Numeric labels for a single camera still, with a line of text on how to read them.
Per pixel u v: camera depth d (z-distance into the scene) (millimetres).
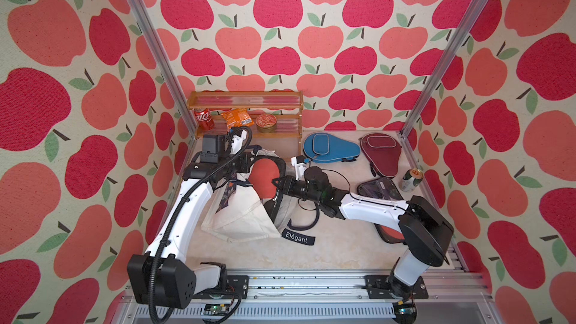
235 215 723
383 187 956
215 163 575
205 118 958
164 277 384
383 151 1099
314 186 647
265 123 989
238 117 1012
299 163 763
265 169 797
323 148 1088
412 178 906
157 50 876
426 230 455
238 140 691
